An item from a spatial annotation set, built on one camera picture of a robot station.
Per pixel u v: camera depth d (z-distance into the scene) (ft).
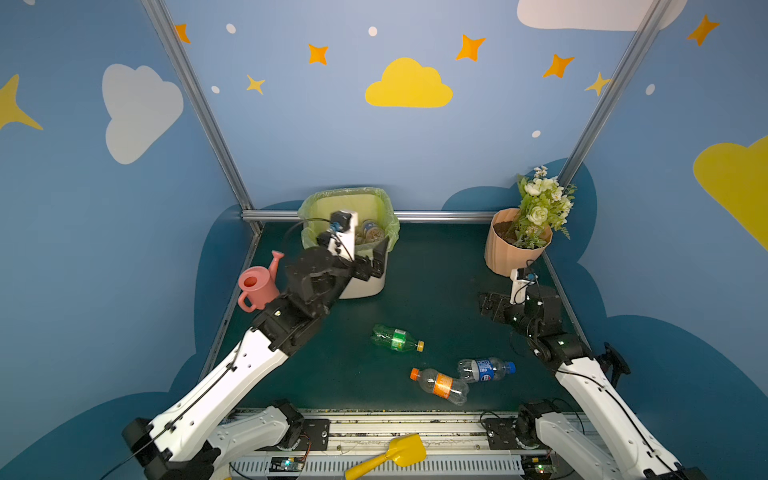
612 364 2.35
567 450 1.82
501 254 3.14
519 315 2.21
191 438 1.22
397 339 2.82
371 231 2.88
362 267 1.82
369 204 3.10
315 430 2.47
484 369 2.63
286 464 2.32
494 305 2.37
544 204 2.82
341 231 1.64
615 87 2.69
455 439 2.46
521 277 2.29
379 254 1.79
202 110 2.78
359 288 3.28
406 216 3.98
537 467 2.35
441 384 2.56
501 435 2.44
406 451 2.38
